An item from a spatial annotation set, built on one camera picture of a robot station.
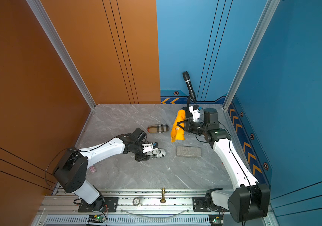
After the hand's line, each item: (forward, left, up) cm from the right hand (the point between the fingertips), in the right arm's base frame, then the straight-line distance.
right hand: (179, 124), depth 75 cm
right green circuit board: (-39, -18, -29) cm, 52 cm away
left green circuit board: (-39, +41, -27) cm, 63 cm away
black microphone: (+38, -7, +4) cm, 39 cm away
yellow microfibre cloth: (-5, +1, -1) cm, 5 cm away
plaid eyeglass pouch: (+14, +13, -23) cm, 30 cm away
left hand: (-4, +19, -22) cm, 30 cm away
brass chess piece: (-32, +9, -26) cm, 42 cm away
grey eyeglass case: (-4, -6, -24) cm, 25 cm away
